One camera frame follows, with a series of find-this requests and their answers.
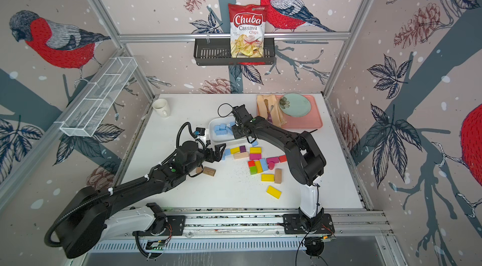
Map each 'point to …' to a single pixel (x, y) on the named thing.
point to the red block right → (282, 158)
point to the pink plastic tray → (312, 120)
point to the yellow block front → (273, 192)
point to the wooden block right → (278, 175)
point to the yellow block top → (255, 150)
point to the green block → (253, 170)
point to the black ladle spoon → (312, 131)
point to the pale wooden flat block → (241, 155)
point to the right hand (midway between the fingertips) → (237, 129)
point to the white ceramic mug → (162, 108)
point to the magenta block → (253, 156)
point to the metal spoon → (269, 115)
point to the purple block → (242, 148)
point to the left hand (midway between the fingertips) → (221, 140)
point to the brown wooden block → (209, 171)
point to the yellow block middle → (267, 177)
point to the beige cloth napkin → (277, 115)
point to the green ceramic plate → (295, 105)
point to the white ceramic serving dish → (223, 138)
